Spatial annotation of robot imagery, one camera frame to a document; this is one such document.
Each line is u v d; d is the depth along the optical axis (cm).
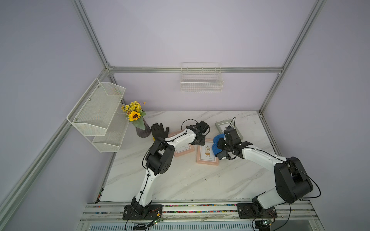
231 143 70
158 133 105
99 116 77
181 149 98
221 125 112
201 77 96
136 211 64
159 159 55
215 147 90
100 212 75
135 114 86
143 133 101
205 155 95
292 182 44
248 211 73
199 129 77
